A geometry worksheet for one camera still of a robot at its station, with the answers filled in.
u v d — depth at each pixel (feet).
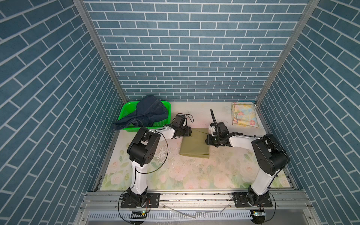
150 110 3.45
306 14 2.39
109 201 2.46
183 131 2.92
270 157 1.62
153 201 2.41
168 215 2.31
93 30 2.57
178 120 2.64
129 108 3.51
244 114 3.65
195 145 3.04
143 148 1.73
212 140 2.83
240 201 2.41
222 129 2.54
